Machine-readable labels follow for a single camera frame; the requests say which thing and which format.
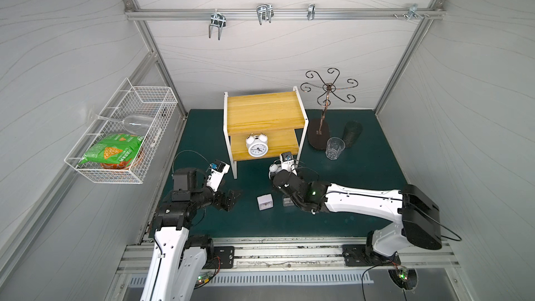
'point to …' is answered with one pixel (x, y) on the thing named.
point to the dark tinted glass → (352, 129)
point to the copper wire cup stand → (318, 130)
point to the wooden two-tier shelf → (264, 123)
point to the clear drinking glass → (334, 145)
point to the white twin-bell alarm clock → (257, 145)
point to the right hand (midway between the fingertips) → (279, 171)
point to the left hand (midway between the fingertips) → (231, 187)
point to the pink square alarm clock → (265, 202)
